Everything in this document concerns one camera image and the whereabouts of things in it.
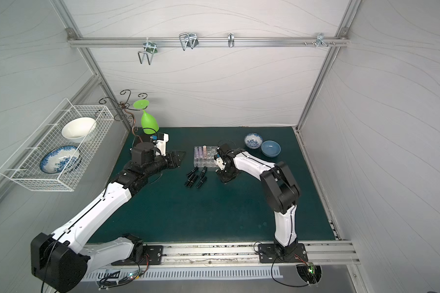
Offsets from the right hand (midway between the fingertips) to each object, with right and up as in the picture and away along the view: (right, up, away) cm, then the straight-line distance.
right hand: (224, 177), depth 94 cm
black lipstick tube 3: (-12, -2, +1) cm, 12 cm away
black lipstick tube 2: (-11, +3, +5) cm, 12 cm away
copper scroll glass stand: (-49, +36, -6) cm, 62 cm away
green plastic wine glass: (-39, +27, -1) cm, 48 cm away
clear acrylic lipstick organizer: (-9, +7, +10) cm, 15 cm away
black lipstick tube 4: (-19, -2, +2) cm, 19 cm away
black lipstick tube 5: (-17, -2, +2) cm, 17 cm away
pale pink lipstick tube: (-11, +14, +5) cm, 18 cm away
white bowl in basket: (-59, +24, -22) cm, 68 cm away
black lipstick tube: (-18, +3, +4) cm, 19 cm away
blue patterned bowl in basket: (-59, +12, -29) cm, 67 cm away
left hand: (-18, +14, -17) cm, 29 cm away
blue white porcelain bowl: (+18, +20, +18) cm, 32 cm away
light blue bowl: (+28, +15, +16) cm, 36 cm away
